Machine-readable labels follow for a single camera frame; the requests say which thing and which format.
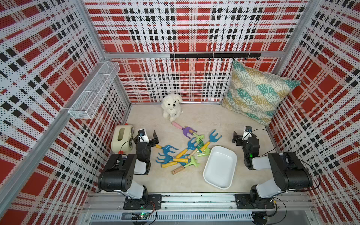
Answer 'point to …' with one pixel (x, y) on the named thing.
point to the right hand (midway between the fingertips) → (243, 131)
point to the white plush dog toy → (171, 105)
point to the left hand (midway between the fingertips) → (149, 131)
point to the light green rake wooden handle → (192, 161)
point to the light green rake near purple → (199, 139)
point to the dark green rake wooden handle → (201, 145)
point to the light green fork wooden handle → (206, 152)
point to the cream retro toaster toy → (122, 138)
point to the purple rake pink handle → (186, 130)
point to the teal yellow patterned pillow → (256, 95)
